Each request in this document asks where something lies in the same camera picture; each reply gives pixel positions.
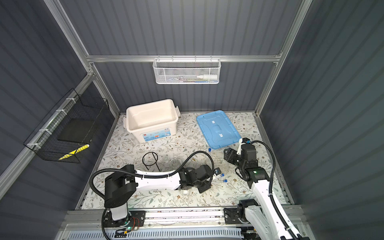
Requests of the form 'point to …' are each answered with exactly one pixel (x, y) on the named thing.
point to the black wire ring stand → (155, 162)
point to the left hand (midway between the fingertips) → (210, 180)
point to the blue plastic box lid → (217, 129)
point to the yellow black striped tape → (77, 150)
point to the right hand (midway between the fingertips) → (230, 153)
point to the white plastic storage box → (153, 120)
